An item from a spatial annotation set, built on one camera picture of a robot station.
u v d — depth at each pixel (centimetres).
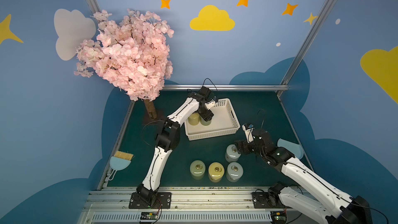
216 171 75
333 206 41
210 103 91
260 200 74
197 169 76
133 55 55
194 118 98
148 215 72
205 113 90
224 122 105
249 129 71
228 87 123
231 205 74
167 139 61
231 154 82
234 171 76
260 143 62
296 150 95
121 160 88
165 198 75
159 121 60
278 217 73
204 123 104
